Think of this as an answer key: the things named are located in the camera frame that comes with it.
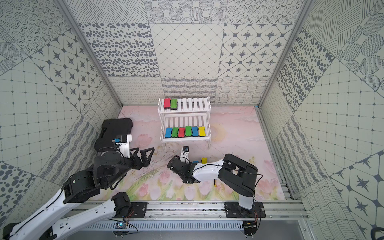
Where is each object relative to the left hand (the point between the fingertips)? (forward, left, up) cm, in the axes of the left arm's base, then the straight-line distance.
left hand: (145, 146), depth 63 cm
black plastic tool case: (+27, +39, -25) cm, 54 cm away
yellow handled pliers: (-5, -32, -30) cm, 44 cm away
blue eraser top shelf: (+7, -21, -29) cm, 36 cm away
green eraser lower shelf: (+19, -8, -16) cm, 26 cm away
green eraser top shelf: (+28, -8, 0) cm, 29 cm away
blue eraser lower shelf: (+19, -4, -16) cm, 25 cm away
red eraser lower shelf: (+19, -12, -15) cm, 27 cm away
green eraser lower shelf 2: (+20, -16, -16) cm, 30 cm away
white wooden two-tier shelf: (+30, -13, -17) cm, 37 cm away
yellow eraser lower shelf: (+20, -25, -16) cm, 36 cm away
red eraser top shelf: (+28, -5, 0) cm, 29 cm away
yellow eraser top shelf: (+8, -26, -30) cm, 40 cm away
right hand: (+6, -11, -29) cm, 31 cm away
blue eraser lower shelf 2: (+20, -20, -16) cm, 33 cm away
